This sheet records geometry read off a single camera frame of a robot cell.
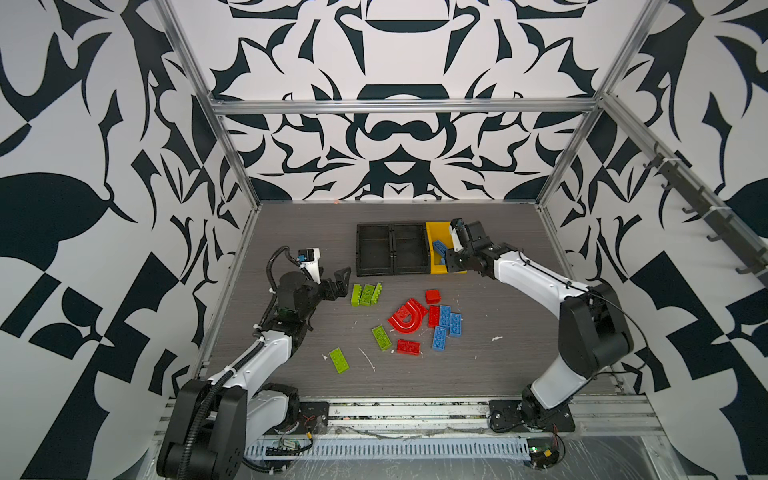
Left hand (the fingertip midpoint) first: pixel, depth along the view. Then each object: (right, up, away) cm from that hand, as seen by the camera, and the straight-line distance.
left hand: (332, 264), depth 85 cm
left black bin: (+11, +1, +19) cm, 22 cm away
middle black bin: (+24, +3, +26) cm, 36 cm away
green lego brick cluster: (+9, -11, +9) cm, 16 cm away
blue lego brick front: (+30, -21, +1) cm, 37 cm away
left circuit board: (-8, -42, -14) cm, 45 cm away
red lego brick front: (+21, -23, 0) cm, 32 cm away
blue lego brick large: (+34, -17, +3) cm, 38 cm away
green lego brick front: (+2, -26, -2) cm, 26 cm away
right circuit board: (+52, -43, -14) cm, 69 cm away
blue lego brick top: (+34, +4, +19) cm, 39 cm away
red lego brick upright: (+29, -16, +4) cm, 34 cm away
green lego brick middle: (+14, -21, +2) cm, 25 cm away
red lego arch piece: (+22, -16, +4) cm, 28 cm away
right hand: (+34, +3, +8) cm, 35 cm away
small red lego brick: (+30, -11, +11) cm, 34 cm away
